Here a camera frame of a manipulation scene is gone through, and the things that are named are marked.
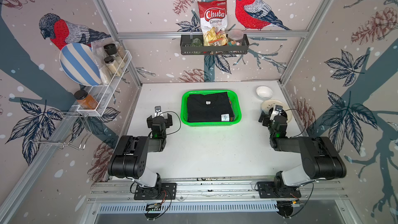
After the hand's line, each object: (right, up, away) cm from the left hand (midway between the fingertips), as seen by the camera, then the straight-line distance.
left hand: (162, 111), depth 93 cm
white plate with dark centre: (+71, +3, +13) cm, 72 cm away
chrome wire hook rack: (-26, -3, -37) cm, 45 cm away
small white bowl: (+70, +12, +17) cm, 73 cm away
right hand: (+67, 0, 0) cm, 67 cm away
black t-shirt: (+34, +2, +8) cm, 35 cm away
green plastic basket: (+47, +5, +5) cm, 48 cm away
